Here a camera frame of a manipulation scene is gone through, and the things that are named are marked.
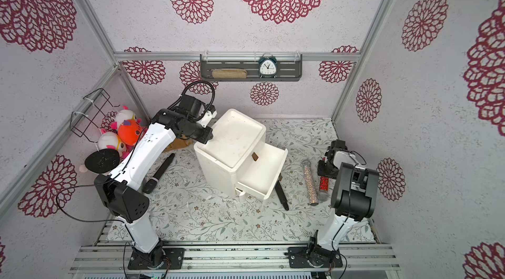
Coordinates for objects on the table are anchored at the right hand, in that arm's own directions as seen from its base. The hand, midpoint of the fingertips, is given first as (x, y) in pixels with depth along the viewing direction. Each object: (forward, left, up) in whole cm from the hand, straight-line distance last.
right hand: (326, 170), depth 96 cm
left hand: (+2, +54, +23) cm, 59 cm away
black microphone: (-13, +23, -1) cm, 26 cm away
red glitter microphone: (-7, +2, -1) cm, 7 cm away
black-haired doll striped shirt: (-11, +94, +23) cm, 97 cm away
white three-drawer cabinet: (-10, +41, +22) cm, 48 cm away
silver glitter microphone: (-9, +9, 0) cm, 12 cm away
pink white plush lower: (+1, +98, +20) cm, 100 cm away
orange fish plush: (+7, +92, +19) cm, 94 cm away
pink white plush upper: (+17, +98, +21) cm, 102 cm away
